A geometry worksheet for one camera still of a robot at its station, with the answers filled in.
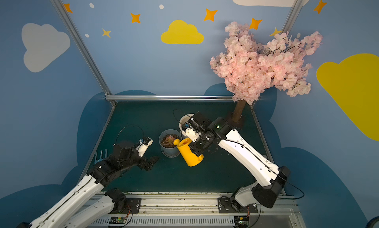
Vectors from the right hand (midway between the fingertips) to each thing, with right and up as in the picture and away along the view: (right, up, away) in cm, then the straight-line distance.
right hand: (196, 147), depth 70 cm
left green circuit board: (-39, -36, +2) cm, 53 cm away
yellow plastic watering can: (-2, -5, -1) cm, 6 cm away
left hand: (-23, -3, +6) cm, 24 cm away
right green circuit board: (+23, -37, +2) cm, 44 cm away
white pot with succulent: (-7, +13, +26) cm, 30 cm away
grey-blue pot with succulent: (-18, +1, +19) cm, 26 cm away
